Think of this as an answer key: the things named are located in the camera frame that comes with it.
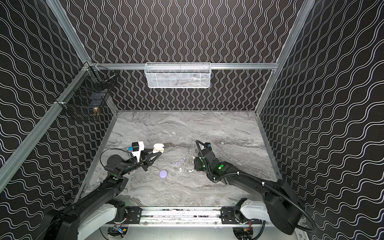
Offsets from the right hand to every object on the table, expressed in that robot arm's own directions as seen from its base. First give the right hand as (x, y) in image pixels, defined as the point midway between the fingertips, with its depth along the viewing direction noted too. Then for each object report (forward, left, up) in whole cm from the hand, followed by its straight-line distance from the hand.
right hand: (198, 161), depth 85 cm
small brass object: (+19, +57, +22) cm, 64 cm away
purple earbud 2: (+4, +11, -6) cm, 13 cm away
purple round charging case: (-5, +21, -5) cm, 22 cm away
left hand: (-4, +17, +17) cm, 24 cm away
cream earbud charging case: (-2, +19, +18) cm, 26 cm away
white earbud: (-2, +11, -7) cm, 13 cm away
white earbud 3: (+6, +4, -7) cm, 10 cm away
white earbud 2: (-2, +5, -8) cm, 10 cm away
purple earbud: (+2, +14, -6) cm, 15 cm away
